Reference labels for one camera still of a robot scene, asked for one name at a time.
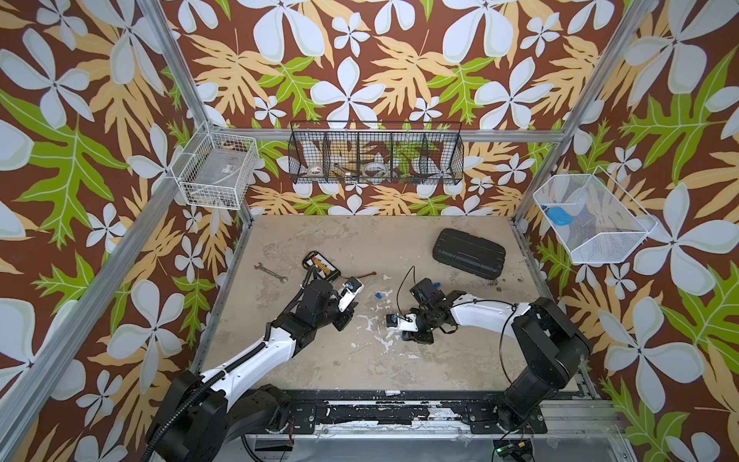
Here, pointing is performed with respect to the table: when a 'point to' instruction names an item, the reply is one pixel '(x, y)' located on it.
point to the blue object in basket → (559, 216)
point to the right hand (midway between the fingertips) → (404, 329)
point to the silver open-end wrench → (281, 278)
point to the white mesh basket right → (608, 223)
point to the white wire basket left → (216, 167)
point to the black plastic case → (470, 253)
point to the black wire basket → (375, 152)
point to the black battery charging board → (323, 267)
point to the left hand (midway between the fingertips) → (354, 296)
